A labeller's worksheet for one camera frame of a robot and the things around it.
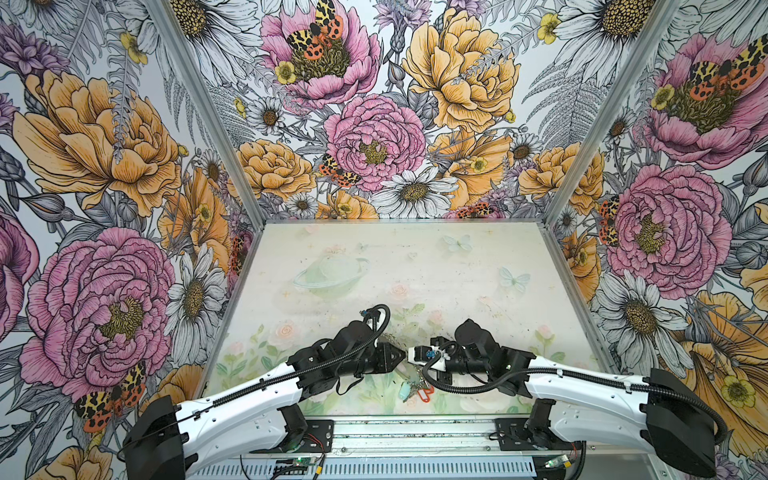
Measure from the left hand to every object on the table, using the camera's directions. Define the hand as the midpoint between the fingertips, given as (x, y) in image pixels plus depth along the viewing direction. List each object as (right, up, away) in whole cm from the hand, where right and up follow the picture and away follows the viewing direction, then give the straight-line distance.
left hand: (400, 364), depth 75 cm
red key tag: (+6, -10, +5) cm, 12 cm away
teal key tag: (+1, -10, +6) cm, 12 cm away
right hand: (+4, -1, 0) cm, 4 cm away
